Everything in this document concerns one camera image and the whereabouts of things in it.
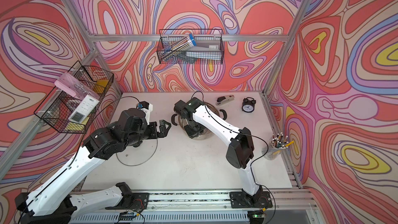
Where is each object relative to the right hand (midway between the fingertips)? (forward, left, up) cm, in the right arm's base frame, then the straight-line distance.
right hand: (199, 137), depth 80 cm
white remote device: (+6, +52, +19) cm, 55 cm away
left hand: (-3, +14, +16) cm, 22 cm away
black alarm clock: (+28, -34, -9) cm, 45 cm away
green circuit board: (-31, +36, -16) cm, 50 cm away
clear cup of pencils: (-6, -39, -8) cm, 40 cm away
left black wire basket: (+9, +61, +18) cm, 65 cm away
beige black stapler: (+36, -19, -11) cm, 42 cm away
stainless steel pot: (+14, +13, -3) cm, 19 cm away
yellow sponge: (+22, +50, +20) cm, 58 cm away
